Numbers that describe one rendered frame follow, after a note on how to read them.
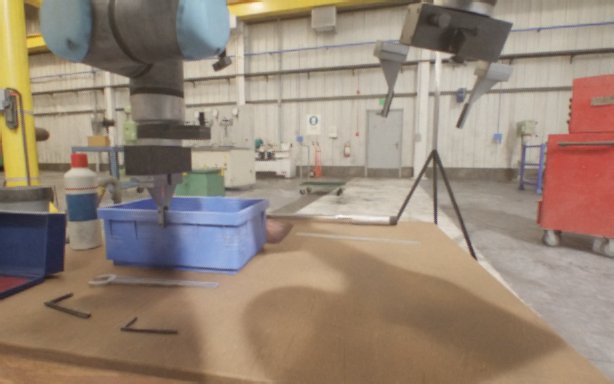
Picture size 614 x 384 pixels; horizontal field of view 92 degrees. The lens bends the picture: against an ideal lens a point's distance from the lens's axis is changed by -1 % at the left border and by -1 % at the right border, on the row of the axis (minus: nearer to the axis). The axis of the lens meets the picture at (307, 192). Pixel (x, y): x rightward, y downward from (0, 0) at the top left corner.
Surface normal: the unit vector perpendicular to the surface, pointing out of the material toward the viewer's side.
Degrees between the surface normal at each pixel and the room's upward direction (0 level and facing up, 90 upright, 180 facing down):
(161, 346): 0
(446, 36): 114
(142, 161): 90
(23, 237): 80
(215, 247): 90
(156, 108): 90
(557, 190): 90
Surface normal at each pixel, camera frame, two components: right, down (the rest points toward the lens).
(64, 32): -0.32, 0.11
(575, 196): -0.72, 0.08
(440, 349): 0.00, -0.99
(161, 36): -0.18, 0.72
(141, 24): -0.22, 0.45
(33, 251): -0.16, -0.05
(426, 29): 0.08, 0.51
